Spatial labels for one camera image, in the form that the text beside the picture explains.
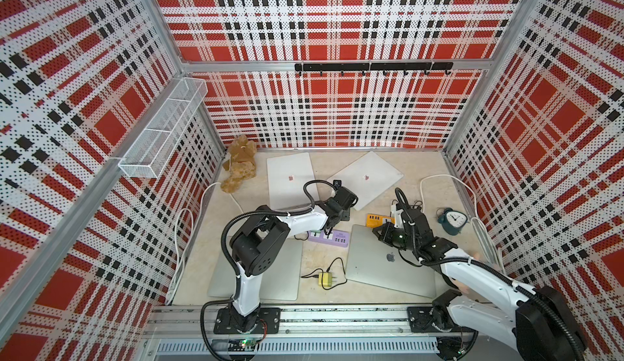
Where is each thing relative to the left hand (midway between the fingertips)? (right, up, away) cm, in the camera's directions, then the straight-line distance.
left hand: (344, 208), depth 96 cm
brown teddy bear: (-43, +18, +6) cm, 47 cm away
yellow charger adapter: (-7, -22, -16) cm, 28 cm away
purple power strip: (-4, -10, -7) cm, 13 cm away
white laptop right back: (+12, +12, +17) cm, 24 cm away
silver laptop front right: (+9, -17, -10) cm, 22 cm away
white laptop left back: (-25, +13, +15) cm, 32 cm away
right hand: (+10, -6, -12) cm, 17 cm away
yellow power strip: (+11, -5, -2) cm, 12 cm away
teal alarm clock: (+41, -4, -4) cm, 41 cm away
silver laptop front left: (-22, -22, -16) cm, 35 cm away
